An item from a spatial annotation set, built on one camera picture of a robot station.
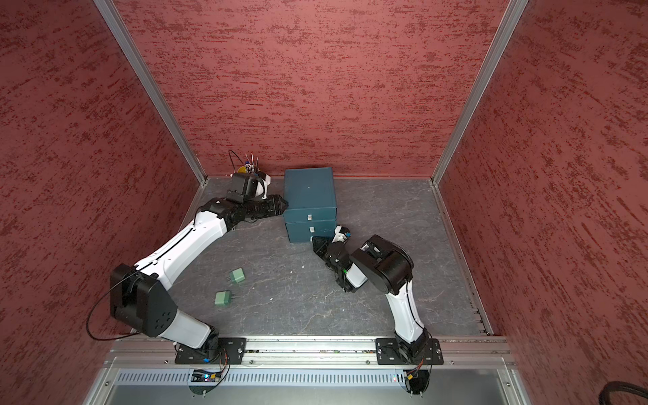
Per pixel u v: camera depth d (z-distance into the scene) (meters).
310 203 0.83
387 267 0.55
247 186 0.64
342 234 0.90
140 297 0.42
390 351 0.74
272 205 0.73
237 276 0.87
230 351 0.74
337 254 0.74
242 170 1.10
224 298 0.83
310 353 0.76
